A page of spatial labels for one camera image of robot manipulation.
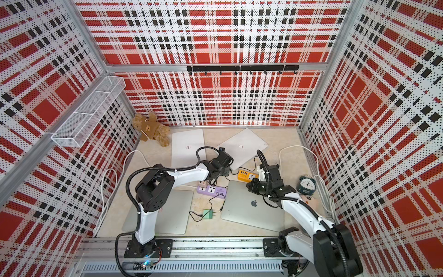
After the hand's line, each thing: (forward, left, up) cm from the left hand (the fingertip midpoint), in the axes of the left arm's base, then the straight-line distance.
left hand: (226, 167), depth 97 cm
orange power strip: (-6, -11, 0) cm, 13 cm away
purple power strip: (-15, +4, 0) cm, 15 cm away
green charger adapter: (-26, +8, 0) cm, 27 cm away
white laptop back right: (+17, -10, -3) cm, 20 cm away
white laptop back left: (+18, +28, -3) cm, 34 cm away
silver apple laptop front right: (-21, -8, -4) cm, 23 cm away
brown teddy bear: (+26, +50, +5) cm, 57 cm away
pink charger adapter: (-12, +11, +4) cm, 17 cm away
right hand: (-13, -12, +5) cm, 19 cm away
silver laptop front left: (-27, +25, -4) cm, 37 cm away
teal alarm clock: (-12, -42, +1) cm, 44 cm away
